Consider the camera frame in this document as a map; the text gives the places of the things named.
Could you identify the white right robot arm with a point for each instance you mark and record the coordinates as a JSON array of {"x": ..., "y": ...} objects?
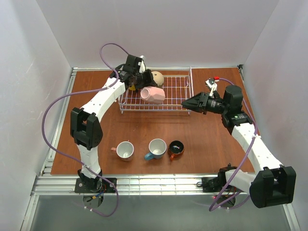
[{"x": 273, "y": 183}]

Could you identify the white mug pink handle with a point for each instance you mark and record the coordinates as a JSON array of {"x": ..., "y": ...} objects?
[{"x": 124, "y": 151}]

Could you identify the black mug orange handle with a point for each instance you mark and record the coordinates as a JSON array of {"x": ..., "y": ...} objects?
[{"x": 175, "y": 150}]

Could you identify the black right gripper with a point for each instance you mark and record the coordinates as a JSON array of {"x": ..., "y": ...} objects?
[{"x": 204, "y": 102}]

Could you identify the yellow cup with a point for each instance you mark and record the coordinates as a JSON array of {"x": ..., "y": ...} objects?
[{"x": 132, "y": 88}]

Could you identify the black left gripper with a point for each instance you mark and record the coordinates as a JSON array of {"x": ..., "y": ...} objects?
[{"x": 143, "y": 78}]

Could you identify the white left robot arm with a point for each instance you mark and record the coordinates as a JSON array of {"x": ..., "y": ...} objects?
[{"x": 85, "y": 127}]

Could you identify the pale pink tall mug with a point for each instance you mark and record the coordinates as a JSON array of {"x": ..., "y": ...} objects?
[{"x": 152, "y": 95}]

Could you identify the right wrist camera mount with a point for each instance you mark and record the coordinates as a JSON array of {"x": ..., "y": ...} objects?
[{"x": 211, "y": 84}]

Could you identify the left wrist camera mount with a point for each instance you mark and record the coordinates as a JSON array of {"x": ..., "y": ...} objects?
[{"x": 134, "y": 64}]

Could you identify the aluminium left frame rail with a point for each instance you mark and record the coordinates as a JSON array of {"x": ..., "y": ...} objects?
[{"x": 47, "y": 165}]

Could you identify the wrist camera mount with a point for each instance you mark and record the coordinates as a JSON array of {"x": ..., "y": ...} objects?
[
  {"x": 134, "y": 64},
  {"x": 211, "y": 84}
]

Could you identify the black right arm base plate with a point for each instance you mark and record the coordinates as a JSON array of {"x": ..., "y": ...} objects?
[{"x": 211, "y": 184}]

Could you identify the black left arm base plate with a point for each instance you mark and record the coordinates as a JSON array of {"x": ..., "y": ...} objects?
[{"x": 100, "y": 187}]

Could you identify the beige round ceramic mug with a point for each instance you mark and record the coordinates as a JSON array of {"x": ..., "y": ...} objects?
[{"x": 158, "y": 78}]

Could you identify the white wire dish rack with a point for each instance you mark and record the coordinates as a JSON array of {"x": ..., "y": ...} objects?
[{"x": 178, "y": 87}]

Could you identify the grey mug blue handle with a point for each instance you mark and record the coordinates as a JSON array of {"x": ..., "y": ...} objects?
[{"x": 157, "y": 148}]

